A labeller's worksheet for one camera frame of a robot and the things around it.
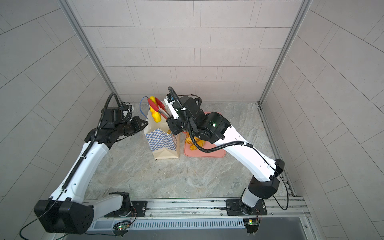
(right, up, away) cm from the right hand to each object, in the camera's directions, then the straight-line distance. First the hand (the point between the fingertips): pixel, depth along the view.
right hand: (168, 120), depth 61 cm
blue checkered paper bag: (-7, -13, +18) cm, 23 cm away
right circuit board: (+37, -49, +7) cm, 61 cm away
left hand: (-11, -1, +13) cm, 17 cm away
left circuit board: (-21, -47, +3) cm, 51 cm away
